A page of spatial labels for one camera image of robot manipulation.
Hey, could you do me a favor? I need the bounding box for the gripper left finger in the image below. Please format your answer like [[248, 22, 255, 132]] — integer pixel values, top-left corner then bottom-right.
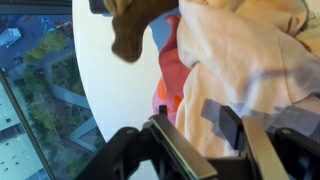
[[75, 104, 220, 180]]

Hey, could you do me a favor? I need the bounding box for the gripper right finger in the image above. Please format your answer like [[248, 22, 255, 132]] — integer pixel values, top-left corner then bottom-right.
[[218, 105, 320, 180]]

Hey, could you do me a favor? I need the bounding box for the pink cloth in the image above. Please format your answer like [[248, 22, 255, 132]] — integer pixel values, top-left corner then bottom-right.
[[151, 13, 193, 127]]

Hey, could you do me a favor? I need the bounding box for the peach cloth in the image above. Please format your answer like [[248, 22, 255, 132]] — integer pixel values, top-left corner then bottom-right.
[[174, 0, 320, 160]]

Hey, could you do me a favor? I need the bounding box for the brown cloth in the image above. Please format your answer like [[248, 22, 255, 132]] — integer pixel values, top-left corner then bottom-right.
[[102, 0, 180, 64]]

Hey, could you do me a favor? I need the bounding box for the black rectangular block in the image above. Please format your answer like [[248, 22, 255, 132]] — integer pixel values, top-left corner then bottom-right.
[[88, 0, 112, 15]]

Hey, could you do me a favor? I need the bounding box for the dark window frame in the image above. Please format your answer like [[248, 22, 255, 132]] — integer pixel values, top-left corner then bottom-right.
[[0, 0, 73, 180]]

